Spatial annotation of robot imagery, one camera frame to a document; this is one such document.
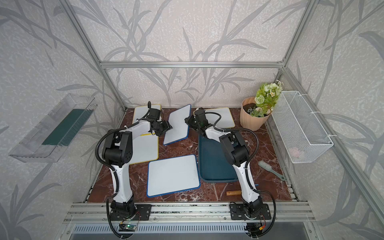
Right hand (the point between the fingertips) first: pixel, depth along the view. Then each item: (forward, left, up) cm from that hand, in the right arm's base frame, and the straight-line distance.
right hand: (183, 117), depth 100 cm
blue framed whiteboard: (-7, +2, -4) cm, 8 cm away
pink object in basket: (-31, -58, +10) cm, 67 cm away
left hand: (-3, +9, -7) cm, 12 cm away
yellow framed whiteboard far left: (+18, +37, -12) cm, 43 cm away
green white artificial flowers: (+2, -52, +16) cm, 55 cm away
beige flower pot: (-4, -44, -1) cm, 45 cm away
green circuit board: (-60, +24, -12) cm, 65 cm away
